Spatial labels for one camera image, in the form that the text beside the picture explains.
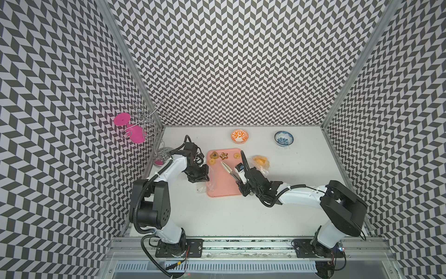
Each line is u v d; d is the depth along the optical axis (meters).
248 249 0.75
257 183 0.67
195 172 0.76
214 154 1.03
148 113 1.11
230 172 0.89
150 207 0.45
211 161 1.01
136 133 0.87
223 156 1.02
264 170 0.93
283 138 1.08
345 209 0.45
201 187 0.89
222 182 0.90
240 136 1.11
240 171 0.75
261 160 0.97
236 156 1.04
